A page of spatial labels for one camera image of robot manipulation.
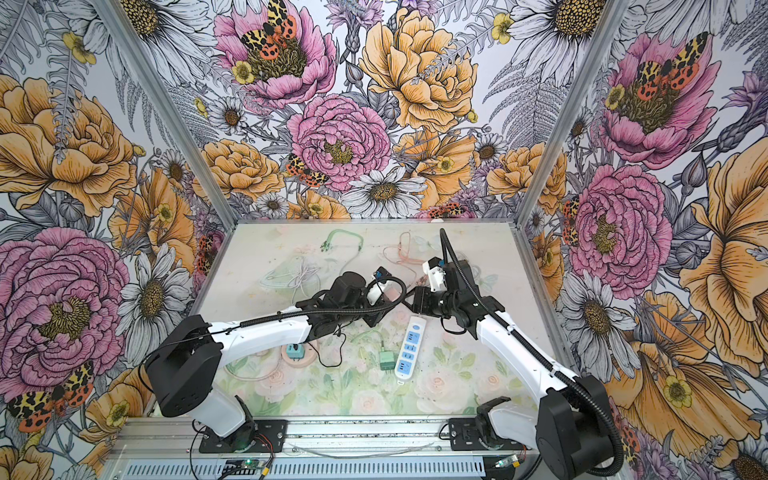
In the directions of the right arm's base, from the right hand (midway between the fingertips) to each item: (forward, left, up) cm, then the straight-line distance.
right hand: (408, 309), depth 80 cm
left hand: (+3, +6, -3) cm, 8 cm away
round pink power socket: (-7, +27, -12) cm, 31 cm away
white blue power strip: (-5, -1, -13) cm, 14 cm away
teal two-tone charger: (-7, +30, -8) cm, 32 cm away
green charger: (-8, +6, -13) cm, 17 cm away
